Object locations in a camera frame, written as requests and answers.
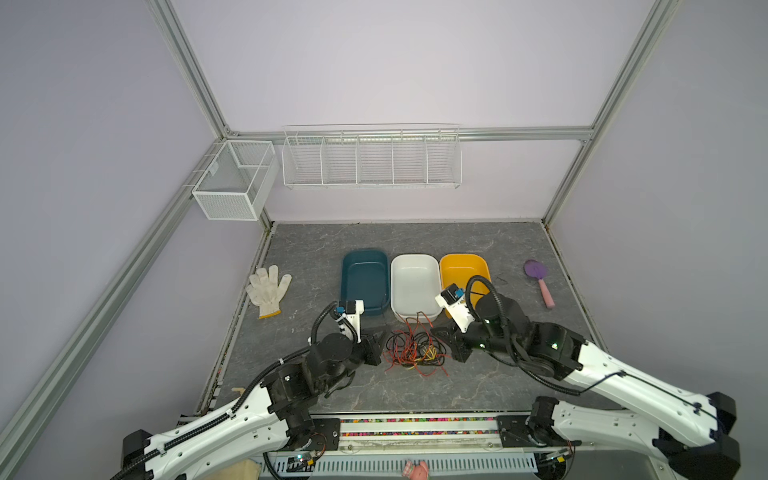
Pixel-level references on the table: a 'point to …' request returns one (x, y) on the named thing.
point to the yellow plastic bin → (459, 269)
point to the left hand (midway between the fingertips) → (391, 335)
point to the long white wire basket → (372, 156)
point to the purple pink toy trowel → (537, 269)
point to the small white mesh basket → (238, 180)
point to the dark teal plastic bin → (365, 275)
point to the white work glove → (266, 291)
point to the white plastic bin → (416, 280)
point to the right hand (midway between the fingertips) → (433, 332)
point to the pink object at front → (416, 472)
